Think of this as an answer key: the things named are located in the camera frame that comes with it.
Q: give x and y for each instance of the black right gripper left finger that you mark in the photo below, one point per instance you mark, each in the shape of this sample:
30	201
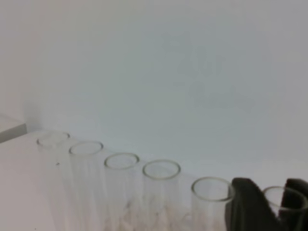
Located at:
249	209

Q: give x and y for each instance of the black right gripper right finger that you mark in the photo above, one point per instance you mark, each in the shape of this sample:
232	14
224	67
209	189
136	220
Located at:
294	206

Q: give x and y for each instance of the clear glass test tube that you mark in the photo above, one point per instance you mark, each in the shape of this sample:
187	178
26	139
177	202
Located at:
211	204
273	196
121	183
161	193
85	157
50	144

